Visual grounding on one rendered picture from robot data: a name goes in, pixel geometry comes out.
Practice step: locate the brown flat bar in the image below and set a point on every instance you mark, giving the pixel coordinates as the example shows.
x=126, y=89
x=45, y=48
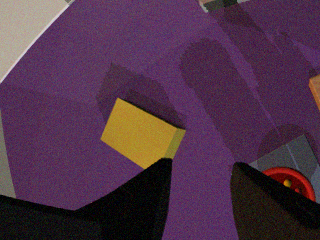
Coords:
x=314, y=83

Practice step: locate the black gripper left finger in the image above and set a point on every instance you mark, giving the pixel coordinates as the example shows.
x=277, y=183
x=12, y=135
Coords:
x=135, y=211

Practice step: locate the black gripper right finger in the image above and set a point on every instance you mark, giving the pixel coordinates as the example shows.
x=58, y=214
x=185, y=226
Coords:
x=265, y=209

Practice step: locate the red cup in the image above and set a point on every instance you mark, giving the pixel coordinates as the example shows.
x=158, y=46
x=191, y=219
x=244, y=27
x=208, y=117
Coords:
x=298, y=180

